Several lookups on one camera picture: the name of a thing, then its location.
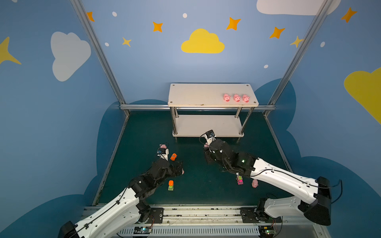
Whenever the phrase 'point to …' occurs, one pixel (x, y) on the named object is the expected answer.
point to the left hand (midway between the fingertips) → (179, 163)
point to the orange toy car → (173, 156)
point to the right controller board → (266, 231)
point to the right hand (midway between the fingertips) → (208, 144)
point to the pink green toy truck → (240, 180)
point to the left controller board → (142, 230)
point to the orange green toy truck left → (170, 186)
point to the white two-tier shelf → (224, 123)
